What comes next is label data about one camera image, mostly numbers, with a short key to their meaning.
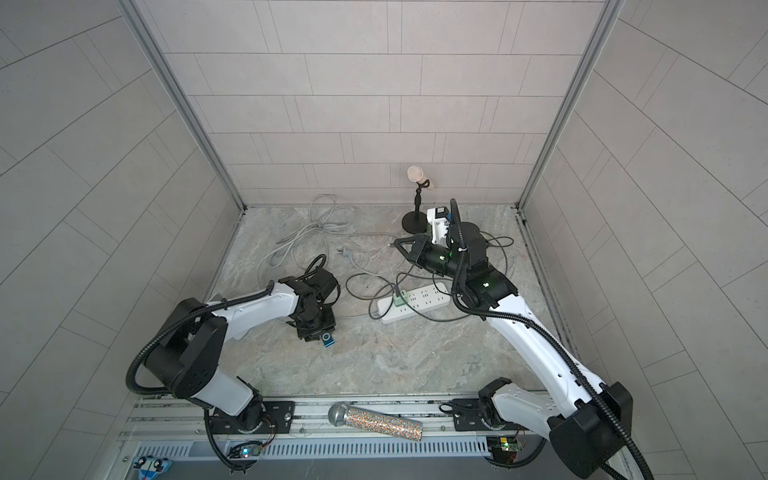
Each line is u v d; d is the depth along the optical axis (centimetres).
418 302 89
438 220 64
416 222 111
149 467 64
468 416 71
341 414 69
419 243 60
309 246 105
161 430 69
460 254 51
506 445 68
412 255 60
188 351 43
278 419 71
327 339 83
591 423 36
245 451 65
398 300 85
